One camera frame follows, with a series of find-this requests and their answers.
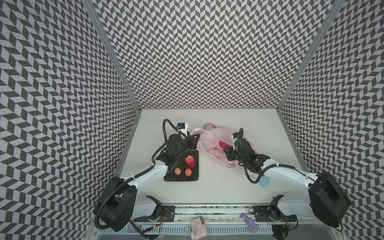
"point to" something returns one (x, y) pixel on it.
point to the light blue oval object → (265, 181)
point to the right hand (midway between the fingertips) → (227, 153)
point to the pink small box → (198, 229)
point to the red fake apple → (223, 144)
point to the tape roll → (209, 126)
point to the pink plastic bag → (209, 141)
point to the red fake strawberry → (190, 161)
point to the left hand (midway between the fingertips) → (200, 135)
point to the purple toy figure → (254, 227)
